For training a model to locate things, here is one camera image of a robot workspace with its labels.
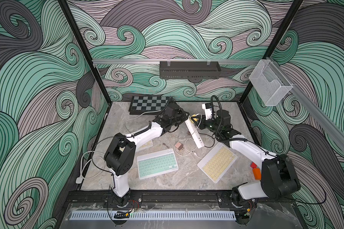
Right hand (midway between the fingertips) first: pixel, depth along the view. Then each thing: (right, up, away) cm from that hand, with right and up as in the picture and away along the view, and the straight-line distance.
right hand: (194, 116), depth 84 cm
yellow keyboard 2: (-30, -19, +11) cm, 37 cm away
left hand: (-3, +3, +1) cm, 4 cm away
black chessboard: (-38, +9, +31) cm, 50 cm away
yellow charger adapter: (0, -1, -4) cm, 4 cm away
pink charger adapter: (-9, -20, +8) cm, 23 cm away
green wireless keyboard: (-23, -29, +2) cm, 37 cm away
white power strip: (-1, -9, -2) cm, 10 cm away
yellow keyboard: (+14, -28, +2) cm, 32 cm away
